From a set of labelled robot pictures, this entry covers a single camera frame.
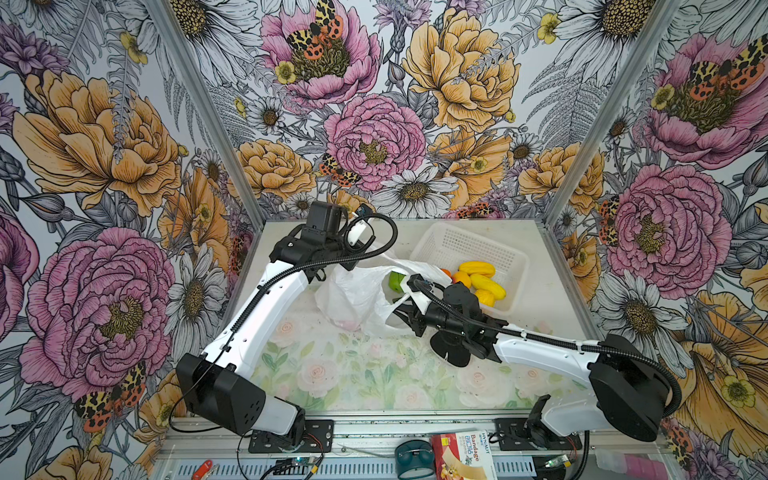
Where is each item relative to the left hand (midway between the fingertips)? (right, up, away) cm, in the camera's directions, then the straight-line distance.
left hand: (353, 252), depth 78 cm
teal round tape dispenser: (+15, -44, -13) cm, 48 cm away
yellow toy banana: (+38, -5, +24) cm, 46 cm away
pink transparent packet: (+65, -49, -9) cm, 82 cm away
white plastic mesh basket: (+30, +1, +34) cm, 45 cm away
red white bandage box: (+26, -46, -9) cm, 54 cm away
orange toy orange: (+28, -7, +22) cm, 36 cm away
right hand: (+11, -15, -1) cm, 19 cm away
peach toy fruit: (+33, -8, +21) cm, 39 cm away
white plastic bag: (+4, -12, +1) cm, 13 cm away
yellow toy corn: (+40, -11, +19) cm, 46 cm away
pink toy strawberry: (-3, -21, +9) cm, 23 cm away
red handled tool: (-34, -50, -8) cm, 61 cm away
